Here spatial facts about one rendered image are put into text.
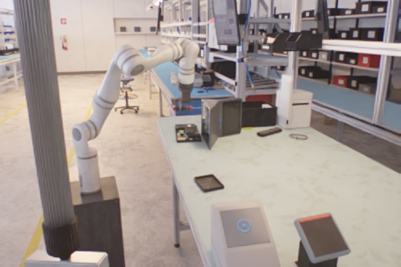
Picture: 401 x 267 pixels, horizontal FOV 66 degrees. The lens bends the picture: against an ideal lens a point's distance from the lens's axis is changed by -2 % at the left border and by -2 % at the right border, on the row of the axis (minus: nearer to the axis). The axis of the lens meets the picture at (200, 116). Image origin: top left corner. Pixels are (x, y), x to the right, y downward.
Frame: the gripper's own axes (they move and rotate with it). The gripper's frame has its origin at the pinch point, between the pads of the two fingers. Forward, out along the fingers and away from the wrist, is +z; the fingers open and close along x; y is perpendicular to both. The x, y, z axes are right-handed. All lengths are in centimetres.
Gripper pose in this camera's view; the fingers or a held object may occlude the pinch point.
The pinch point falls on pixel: (180, 110)
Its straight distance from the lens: 162.5
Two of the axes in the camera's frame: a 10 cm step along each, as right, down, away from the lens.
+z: -0.7, 7.8, 6.3
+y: 9.9, -0.4, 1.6
